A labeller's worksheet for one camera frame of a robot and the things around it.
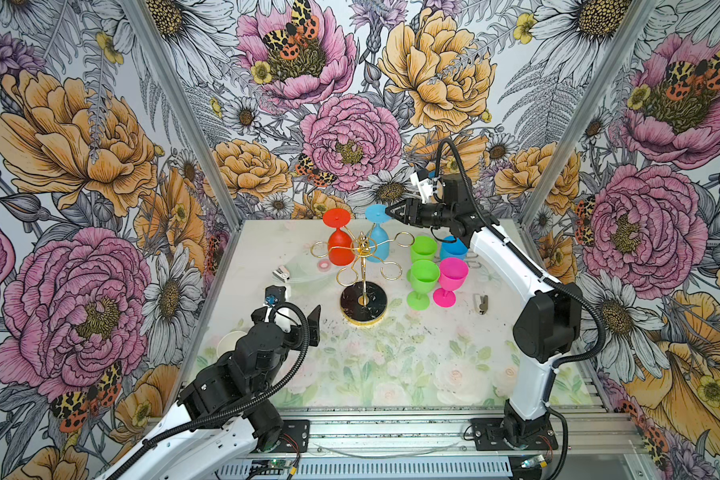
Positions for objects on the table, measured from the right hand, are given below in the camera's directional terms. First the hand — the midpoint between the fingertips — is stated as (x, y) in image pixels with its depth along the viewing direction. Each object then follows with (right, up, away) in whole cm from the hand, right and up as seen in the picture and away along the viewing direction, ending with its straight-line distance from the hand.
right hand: (391, 219), depth 82 cm
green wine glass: (+11, -16, +12) cm, 23 cm away
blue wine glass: (-4, -6, -5) cm, 9 cm away
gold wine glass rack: (-7, -25, +15) cm, 30 cm away
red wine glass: (-14, -7, +4) cm, 16 cm away
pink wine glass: (+19, -15, +7) cm, 25 cm away
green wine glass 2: (+12, -8, +17) cm, 22 cm away
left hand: (-22, -23, -12) cm, 34 cm away
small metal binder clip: (+30, -25, +15) cm, 42 cm away
